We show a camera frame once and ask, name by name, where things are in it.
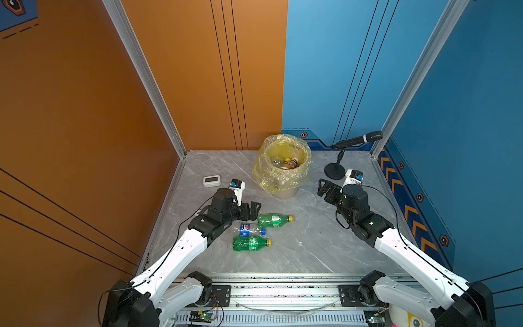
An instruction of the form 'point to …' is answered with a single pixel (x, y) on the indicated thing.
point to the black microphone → (368, 137)
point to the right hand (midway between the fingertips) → (325, 184)
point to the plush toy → (401, 318)
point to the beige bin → (285, 183)
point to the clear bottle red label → (277, 161)
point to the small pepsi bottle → (247, 229)
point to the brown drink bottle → (289, 164)
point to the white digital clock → (212, 181)
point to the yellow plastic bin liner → (261, 169)
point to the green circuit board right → (375, 318)
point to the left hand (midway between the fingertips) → (251, 202)
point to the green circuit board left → (201, 317)
